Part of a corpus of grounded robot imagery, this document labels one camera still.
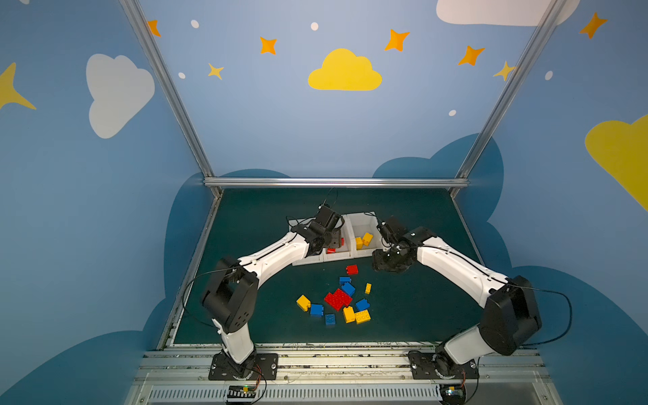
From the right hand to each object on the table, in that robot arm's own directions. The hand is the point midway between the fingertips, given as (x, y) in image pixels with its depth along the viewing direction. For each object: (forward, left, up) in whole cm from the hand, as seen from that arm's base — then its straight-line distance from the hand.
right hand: (381, 264), depth 85 cm
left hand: (+10, +18, +3) cm, 20 cm away
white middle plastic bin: (+11, +11, -10) cm, 18 cm away
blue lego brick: (-14, +21, -9) cm, 27 cm away
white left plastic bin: (+5, +26, -7) cm, 27 cm away
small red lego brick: (+3, +9, -11) cm, 14 cm away
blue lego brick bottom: (-17, +17, -9) cm, 25 cm away
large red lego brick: (-10, +14, -9) cm, 19 cm away
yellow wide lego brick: (-15, +6, -9) cm, 19 cm away
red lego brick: (+9, +18, -8) cm, 22 cm away
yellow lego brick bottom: (-15, +10, -8) cm, 20 cm away
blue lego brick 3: (-6, +11, -8) cm, 15 cm away
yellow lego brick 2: (+16, +3, -7) cm, 18 cm away
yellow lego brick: (+13, +7, -7) cm, 16 cm away
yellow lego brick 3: (-12, +26, -9) cm, 30 cm away
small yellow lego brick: (-5, +4, -8) cm, 11 cm away
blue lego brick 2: (-11, +5, -10) cm, 16 cm away
